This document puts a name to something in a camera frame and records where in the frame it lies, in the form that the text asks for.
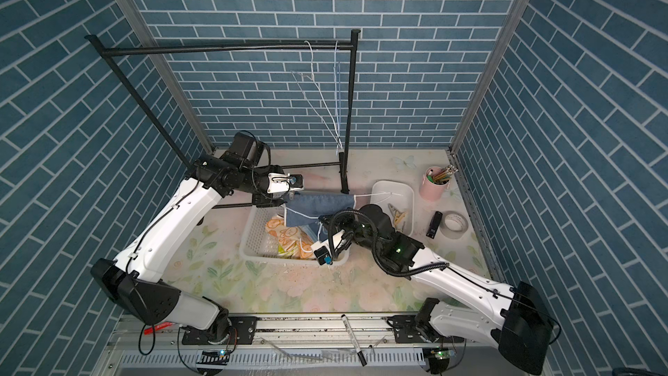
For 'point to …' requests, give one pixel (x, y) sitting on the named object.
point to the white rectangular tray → (397, 200)
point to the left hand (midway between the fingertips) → (289, 185)
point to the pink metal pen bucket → (430, 191)
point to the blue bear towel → (305, 210)
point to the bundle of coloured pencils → (442, 176)
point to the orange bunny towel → (293, 242)
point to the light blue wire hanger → (339, 95)
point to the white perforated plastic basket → (257, 246)
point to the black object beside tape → (434, 225)
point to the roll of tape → (453, 224)
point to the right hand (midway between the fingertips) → (327, 210)
